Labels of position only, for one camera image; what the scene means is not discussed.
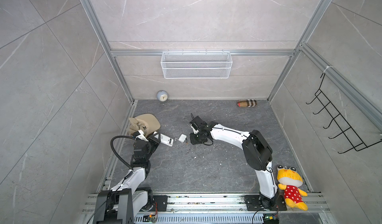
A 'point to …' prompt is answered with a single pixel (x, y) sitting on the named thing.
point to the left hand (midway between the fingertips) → (159, 130)
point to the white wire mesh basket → (195, 65)
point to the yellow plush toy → (289, 181)
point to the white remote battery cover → (182, 138)
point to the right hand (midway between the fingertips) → (192, 140)
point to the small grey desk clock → (162, 96)
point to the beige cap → (147, 122)
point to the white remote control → (166, 140)
